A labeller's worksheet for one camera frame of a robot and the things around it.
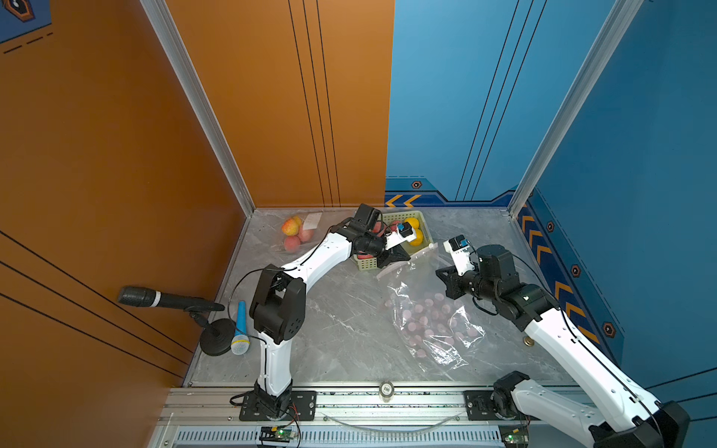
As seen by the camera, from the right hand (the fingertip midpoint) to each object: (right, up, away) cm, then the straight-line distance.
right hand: (439, 271), depth 75 cm
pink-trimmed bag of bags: (-1, -16, +2) cm, 16 cm away
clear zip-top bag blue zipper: (-46, +10, +30) cm, 56 cm away
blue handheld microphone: (-56, -21, +4) cm, 60 cm away
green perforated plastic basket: (-10, +15, +34) cm, 39 cm away
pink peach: (-43, +10, +28) cm, 52 cm away
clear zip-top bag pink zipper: (-5, -1, +5) cm, 7 cm away
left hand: (-7, +5, +9) cm, 13 cm away
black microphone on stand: (-65, -20, +8) cm, 68 cm away
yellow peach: (-47, +13, +26) cm, 55 cm away
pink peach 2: (-48, +7, +26) cm, 55 cm away
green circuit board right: (+18, -42, -4) cm, 46 cm away
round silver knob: (-15, -30, -5) cm, 34 cm away
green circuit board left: (-43, -41, -5) cm, 59 cm away
